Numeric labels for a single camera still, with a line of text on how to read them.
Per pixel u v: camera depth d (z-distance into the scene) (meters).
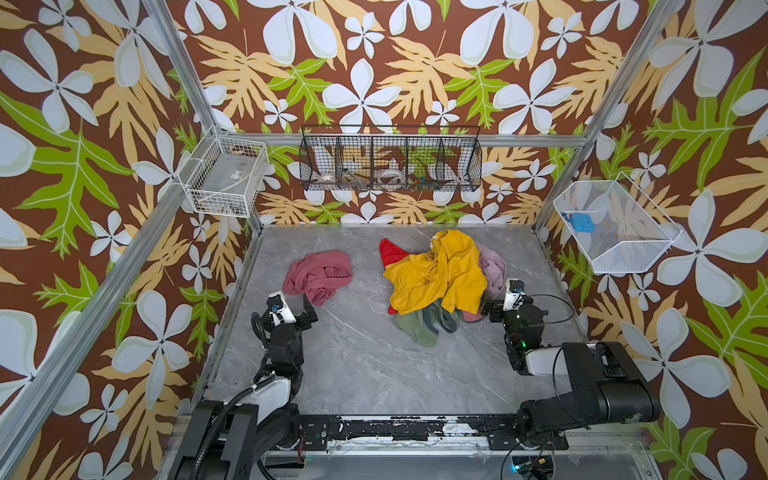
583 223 0.85
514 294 0.77
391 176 0.99
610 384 0.44
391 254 1.11
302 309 0.78
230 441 0.42
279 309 0.71
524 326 0.70
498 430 0.74
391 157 0.97
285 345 0.63
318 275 0.99
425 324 0.90
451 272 0.91
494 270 1.00
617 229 0.82
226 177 0.86
